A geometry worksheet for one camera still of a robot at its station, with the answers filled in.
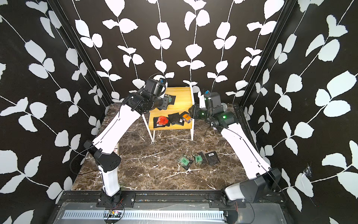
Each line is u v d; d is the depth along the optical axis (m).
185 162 0.88
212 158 0.90
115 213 0.71
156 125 0.86
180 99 0.78
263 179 0.39
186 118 0.90
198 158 0.89
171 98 0.76
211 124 0.51
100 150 0.45
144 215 0.70
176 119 0.90
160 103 0.67
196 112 0.64
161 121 0.88
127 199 0.74
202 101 0.65
